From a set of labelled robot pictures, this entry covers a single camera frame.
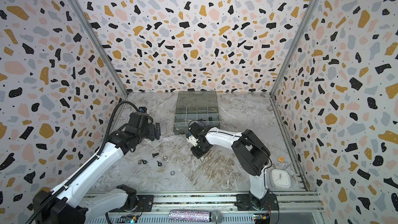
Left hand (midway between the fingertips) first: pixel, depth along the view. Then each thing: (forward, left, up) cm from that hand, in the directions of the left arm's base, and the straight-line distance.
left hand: (150, 124), depth 79 cm
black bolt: (-8, +1, -19) cm, 21 cm away
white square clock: (-23, -66, -17) cm, 72 cm away
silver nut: (-10, -5, -19) cm, 22 cm away
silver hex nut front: (-18, -10, -20) cm, 29 cm away
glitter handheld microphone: (-38, -32, -15) cm, 52 cm away
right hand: (-7, -22, -18) cm, 29 cm away
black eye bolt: (-12, +6, -20) cm, 24 cm away
